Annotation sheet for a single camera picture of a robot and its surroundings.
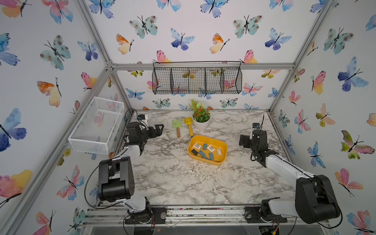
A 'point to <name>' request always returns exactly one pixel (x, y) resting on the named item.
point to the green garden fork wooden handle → (177, 125)
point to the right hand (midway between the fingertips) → (251, 134)
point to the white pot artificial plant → (201, 117)
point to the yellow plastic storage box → (207, 150)
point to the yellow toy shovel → (189, 121)
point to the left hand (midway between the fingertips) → (159, 124)
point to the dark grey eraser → (194, 152)
